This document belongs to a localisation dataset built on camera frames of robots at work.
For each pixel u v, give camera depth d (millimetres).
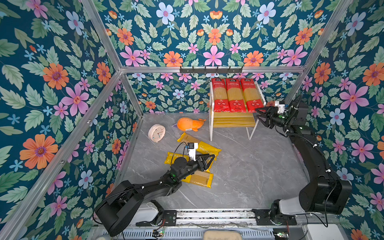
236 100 780
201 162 687
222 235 660
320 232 1206
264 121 727
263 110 750
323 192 414
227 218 751
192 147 710
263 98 798
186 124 1043
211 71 933
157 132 990
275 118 674
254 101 778
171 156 933
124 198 472
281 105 718
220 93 808
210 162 718
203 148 966
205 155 714
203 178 855
